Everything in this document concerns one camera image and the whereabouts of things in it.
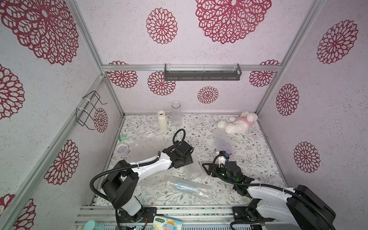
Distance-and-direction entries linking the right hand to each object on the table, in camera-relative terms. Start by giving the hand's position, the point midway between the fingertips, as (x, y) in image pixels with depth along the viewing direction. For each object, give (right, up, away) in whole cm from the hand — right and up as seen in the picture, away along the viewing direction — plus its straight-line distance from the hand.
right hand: (204, 164), depth 83 cm
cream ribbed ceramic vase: (-27, +23, +20) cm, 40 cm away
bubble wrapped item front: (-5, -12, -5) cm, 14 cm away
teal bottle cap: (-53, -23, -19) cm, 61 cm away
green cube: (-57, +14, +21) cm, 62 cm away
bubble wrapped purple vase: (+14, +12, +11) cm, 21 cm away
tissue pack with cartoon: (-21, -24, -15) cm, 35 cm away
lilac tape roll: (-53, +7, +15) cm, 55 cm away
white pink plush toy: (+27, +23, +17) cm, 39 cm away
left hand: (-9, +1, +4) cm, 10 cm away
